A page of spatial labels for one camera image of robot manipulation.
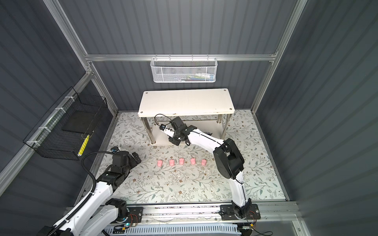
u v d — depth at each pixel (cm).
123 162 66
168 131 81
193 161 91
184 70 124
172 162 91
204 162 91
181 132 70
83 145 68
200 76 92
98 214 57
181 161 91
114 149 74
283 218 74
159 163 91
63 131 72
